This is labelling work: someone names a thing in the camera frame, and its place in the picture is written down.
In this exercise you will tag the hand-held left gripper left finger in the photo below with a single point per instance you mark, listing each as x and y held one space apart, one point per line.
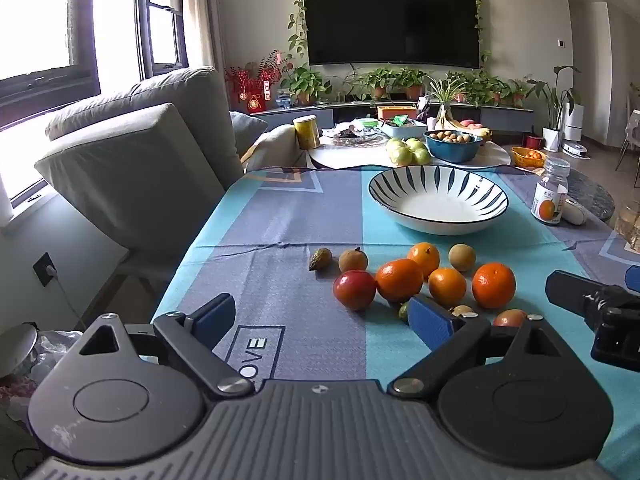
212 320

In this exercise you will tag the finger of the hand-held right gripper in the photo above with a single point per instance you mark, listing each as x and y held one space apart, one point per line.
570 290
633 280

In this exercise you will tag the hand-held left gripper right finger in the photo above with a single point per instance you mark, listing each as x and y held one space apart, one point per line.
430 322

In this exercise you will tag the small green fruit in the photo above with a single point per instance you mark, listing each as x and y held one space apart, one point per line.
403 311

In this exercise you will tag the small brown longan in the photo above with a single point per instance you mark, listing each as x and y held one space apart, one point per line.
460 310

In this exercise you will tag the smooth orange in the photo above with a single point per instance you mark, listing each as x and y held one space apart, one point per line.
425 257
447 287

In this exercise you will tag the deep orange tangerine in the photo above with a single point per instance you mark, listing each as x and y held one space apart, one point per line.
494 285
400 280

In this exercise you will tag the red round fruit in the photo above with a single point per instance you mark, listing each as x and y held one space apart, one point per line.
355 290

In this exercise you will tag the striped white ceramic bowl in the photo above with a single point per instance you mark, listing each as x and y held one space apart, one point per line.
435 210

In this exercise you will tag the small pointed oval fruit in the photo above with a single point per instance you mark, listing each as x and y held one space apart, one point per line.
320 259

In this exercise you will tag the clear crinkled packet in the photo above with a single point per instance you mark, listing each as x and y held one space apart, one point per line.
630 227

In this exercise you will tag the reddish round fruit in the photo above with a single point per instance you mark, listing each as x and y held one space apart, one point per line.
510 317

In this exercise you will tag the brown kiwi fruit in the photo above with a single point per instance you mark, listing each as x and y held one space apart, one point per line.
462 257

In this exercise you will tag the small white round device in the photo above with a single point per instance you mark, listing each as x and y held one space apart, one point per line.
574 211

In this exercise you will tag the blue and grey tablecloth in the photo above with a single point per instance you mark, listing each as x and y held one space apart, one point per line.
280 270

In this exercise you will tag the dark marble round table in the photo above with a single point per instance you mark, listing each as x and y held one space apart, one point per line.
590 192

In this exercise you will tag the clear jar with orange label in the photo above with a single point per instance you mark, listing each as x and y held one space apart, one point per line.
550 190

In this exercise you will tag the orange basket of tangerines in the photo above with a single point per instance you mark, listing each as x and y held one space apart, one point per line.
529 157

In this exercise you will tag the white dining chair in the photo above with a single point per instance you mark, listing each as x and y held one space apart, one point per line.
631 135

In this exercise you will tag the small red pot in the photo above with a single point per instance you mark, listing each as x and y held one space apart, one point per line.
534 141

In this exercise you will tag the tall plant in white pot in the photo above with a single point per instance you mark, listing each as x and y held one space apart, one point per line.
552 135

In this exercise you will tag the clear plastic bag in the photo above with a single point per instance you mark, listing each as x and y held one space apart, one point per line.
50 350

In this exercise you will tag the dark blue bowl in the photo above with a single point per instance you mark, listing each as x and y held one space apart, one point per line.
452 152

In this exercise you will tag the grey sofa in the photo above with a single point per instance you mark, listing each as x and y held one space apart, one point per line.
140 160

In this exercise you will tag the beige cushion with orange stripe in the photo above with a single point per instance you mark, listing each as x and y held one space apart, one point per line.
275 147

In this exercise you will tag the white round coffee table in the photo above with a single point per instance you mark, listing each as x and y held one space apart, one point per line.
350 156

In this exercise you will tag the grey television cabinet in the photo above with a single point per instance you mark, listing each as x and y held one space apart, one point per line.
500 116

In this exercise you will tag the pile of longans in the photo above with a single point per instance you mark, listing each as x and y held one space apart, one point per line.
450 136

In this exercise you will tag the grey sofa pillow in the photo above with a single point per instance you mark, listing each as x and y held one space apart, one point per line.
247 132

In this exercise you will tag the pink peaches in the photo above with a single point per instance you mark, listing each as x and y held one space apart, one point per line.
470 123

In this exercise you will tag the light blue snack basket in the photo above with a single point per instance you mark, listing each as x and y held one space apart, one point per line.
400 130

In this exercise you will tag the bunch of bananas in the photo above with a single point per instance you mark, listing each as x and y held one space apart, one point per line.
450 124

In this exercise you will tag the glass plate with snacks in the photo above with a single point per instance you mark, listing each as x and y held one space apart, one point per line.
355 135

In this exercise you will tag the potted green plant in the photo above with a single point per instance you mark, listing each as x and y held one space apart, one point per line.
412 82
378 82
480 87
517 92

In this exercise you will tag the yellow tin can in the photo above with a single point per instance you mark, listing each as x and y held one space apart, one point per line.
306 132

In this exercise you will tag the orange plastic box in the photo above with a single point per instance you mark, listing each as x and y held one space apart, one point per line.
397 111

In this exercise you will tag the red berry decoration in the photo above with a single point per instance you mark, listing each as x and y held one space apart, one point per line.
255 85

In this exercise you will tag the potted pothos plant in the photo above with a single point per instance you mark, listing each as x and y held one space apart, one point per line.
305 85

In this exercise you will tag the beige curtain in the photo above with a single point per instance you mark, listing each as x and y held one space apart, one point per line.
205 15

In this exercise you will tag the narrow dark-framed window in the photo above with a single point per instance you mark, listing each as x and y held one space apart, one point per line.
162 15

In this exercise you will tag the green trailing vine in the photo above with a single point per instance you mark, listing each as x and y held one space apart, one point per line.
298 15

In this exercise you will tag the large dark-framed window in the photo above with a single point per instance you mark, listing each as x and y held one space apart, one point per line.
30 15

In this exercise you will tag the black wall outlet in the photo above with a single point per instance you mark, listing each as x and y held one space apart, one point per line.
44 270

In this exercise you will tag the wall-mounted black television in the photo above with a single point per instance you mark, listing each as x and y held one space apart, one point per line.
390 15

